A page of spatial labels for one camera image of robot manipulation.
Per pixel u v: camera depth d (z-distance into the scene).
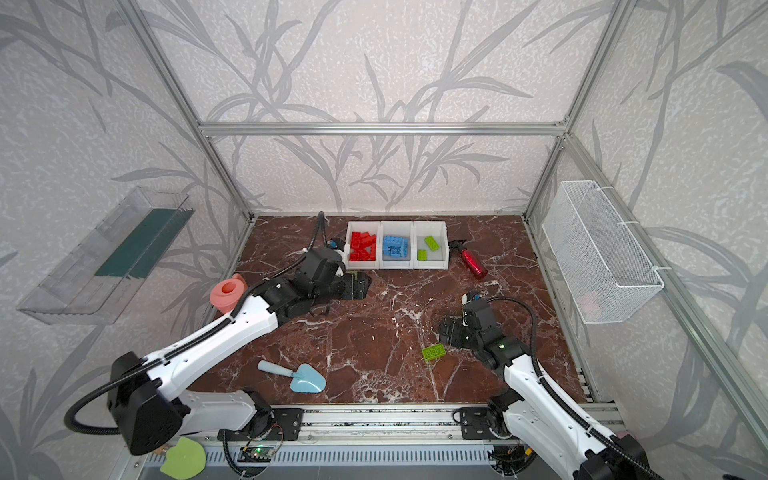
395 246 1.05
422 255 1.06
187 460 0.69
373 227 1.09
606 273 0.61
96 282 0.64
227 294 0.85
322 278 0.59
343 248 0.71
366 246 1.07
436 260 1.08
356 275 0.70
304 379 0.79
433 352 0.85
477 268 1.01
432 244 1.11
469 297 0.76
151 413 0.38
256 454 0.71
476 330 0.63
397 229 1.08
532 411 0.60
